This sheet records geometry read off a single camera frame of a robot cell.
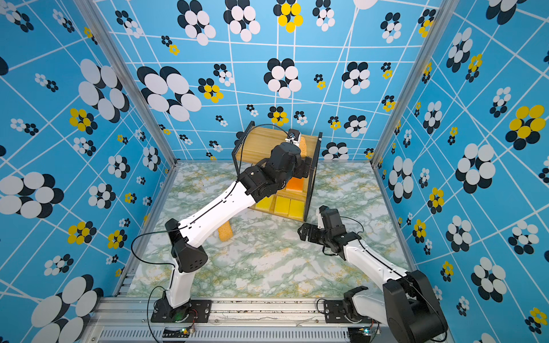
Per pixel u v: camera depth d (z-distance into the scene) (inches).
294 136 23.2
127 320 28.9
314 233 30.3
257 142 33.3
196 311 28.6
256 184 19.7
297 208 39.0
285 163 21.2
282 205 39.1
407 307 16.1
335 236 26.1
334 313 28.5
